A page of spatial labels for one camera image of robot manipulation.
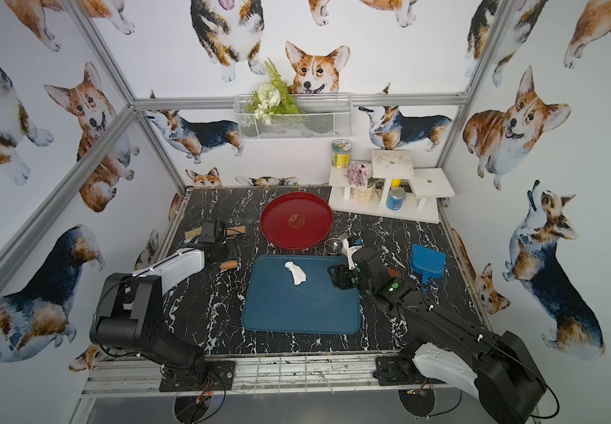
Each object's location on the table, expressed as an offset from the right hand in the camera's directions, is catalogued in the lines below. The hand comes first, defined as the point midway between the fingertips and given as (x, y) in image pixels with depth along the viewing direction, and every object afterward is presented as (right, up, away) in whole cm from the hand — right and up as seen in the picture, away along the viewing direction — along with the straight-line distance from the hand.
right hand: (341, 260), depth 82 cm
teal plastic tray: (-22, -16, +6) cm, 28 cm away
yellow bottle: (+24, +26, +26) cm, 44 cm away
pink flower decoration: (+7, +28, +13) cm, 32 cm away
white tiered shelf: (+21, +31, +16) cm, 40 cm away
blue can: (+24, +20, +26) cm, 40 cm away
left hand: (-40, +3, +14) cm, 42 cm away
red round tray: (-17, +11, +28) cm, 34 cm away
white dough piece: (-14, -7, +11) cm, 19 cm away
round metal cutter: (-2, +2, +19) cm, 19 cm away
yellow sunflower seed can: (+2, +37, +21) cm, 43 cm away
